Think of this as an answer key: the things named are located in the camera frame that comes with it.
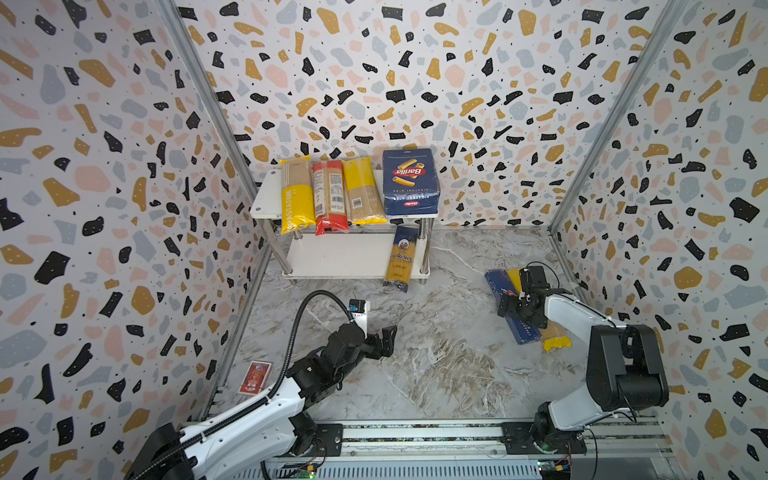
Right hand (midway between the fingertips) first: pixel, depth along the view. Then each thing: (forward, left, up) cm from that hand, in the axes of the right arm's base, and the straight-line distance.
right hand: (513, 305), depth 94 cm
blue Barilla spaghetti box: (-8, -3, -2) cm, 9 cm away
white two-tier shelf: (+19, +51, +2) cm, 55 cm away
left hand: (-12, +39, +12) cm, 43 cm away
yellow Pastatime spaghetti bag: (+14, +63, +32) cm, 72 cm away
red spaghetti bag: (+12, +54, +33) cm, 64 cm away
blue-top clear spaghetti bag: (+15, +36, +5) cm, 39 cm away
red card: (-23, +75, -1) cm, 78 cm away
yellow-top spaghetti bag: (+11, +45, +32) cm, 56 cm away
